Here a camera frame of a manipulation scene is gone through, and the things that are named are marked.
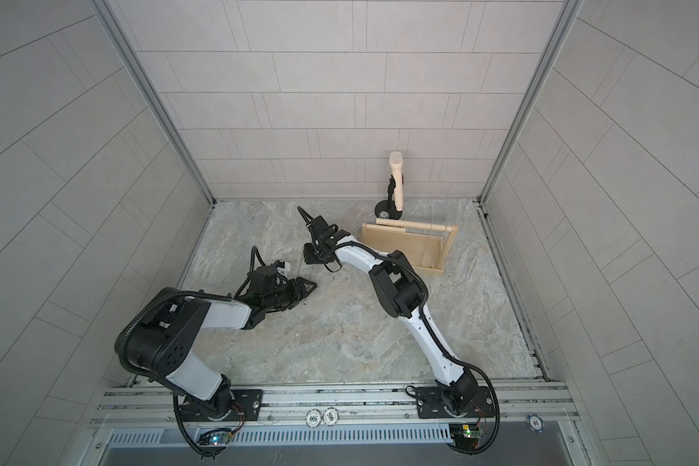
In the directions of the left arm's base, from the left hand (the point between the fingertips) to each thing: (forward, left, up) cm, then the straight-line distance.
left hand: (317, 287), depth 91 cm
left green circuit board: (-39, +18, +1) cm, 43 cm away
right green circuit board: (-37, -40, 0) cm, 54 cm away
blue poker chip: (-35, -56, +1) cm, 66 cm away
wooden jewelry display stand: (+17, -36, 0) cm, 40 cm away
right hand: (+13, +5, -2) cm, 14 cm away
